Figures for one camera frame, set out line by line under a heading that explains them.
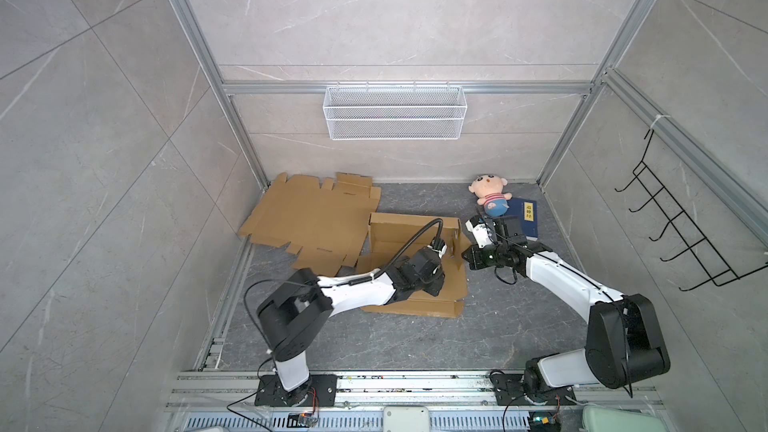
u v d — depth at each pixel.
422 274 0.66
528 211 1.10
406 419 0.69
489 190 1.10
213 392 0.75
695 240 0.64
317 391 0.73
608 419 0.68
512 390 0.73
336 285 0.50
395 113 1.00
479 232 0.80
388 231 0.97
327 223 1.17
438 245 0.75
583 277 0.52
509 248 0.68
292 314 0.46
